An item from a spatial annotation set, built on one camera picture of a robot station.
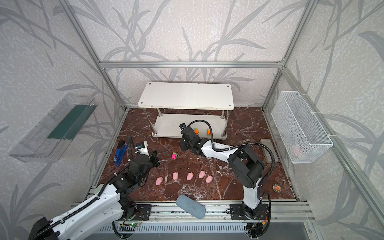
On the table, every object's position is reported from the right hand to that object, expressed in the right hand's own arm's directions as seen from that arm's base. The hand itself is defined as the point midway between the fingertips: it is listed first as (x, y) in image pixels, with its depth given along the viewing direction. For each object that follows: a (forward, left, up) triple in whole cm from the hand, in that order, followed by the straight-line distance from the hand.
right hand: (183, 135), depth 92 cm
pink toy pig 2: (-22, +4, -8) cm, 24 cm away
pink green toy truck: (-9, +5, -9) cm, 14 cm away
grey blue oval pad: (-38, -8, -6) cm, 40 cm away
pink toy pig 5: (-24, -16, -8) cm, 30 cm away
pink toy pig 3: (-22, -5, -9) cm, 24 cm away
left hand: (-11, +11, +5) cm, 16 cm away
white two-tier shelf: (+3, +5, +24) cm, 25 cm away
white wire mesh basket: (-18, -54, +25) cm, 62 cm away
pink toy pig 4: (-21, -12, -8) cm, 25 cm away
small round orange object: (-28, -53, -9) cm, 61 cm away
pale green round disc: (-29, +45, -8) cm, 54 cm away
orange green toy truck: (+4, -16, -3) cm, 17 cm away
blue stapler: (-9, +40, -7) cm, 41 cm away
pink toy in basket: (-17, -59, +10) cm, 62 cm away
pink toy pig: (-25, +13, -8) cm, 29 cm away
